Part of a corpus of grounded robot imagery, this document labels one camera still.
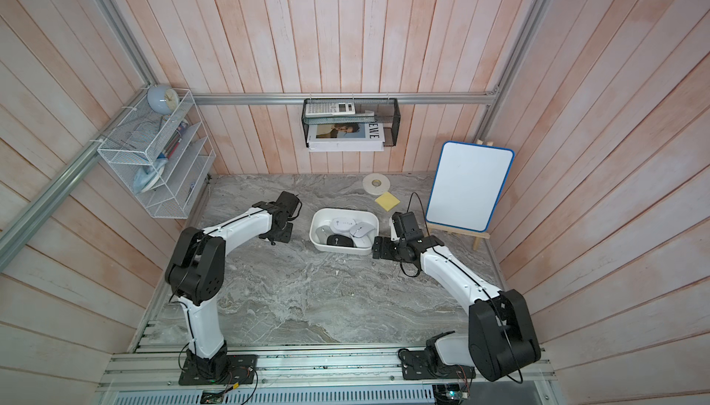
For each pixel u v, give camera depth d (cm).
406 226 68
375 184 118
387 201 112
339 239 95
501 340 42
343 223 101
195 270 51
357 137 94
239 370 73
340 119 89
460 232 93
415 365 73
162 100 80
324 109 90
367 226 101
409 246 65
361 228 98
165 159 82
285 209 78
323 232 100
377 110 101
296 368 75
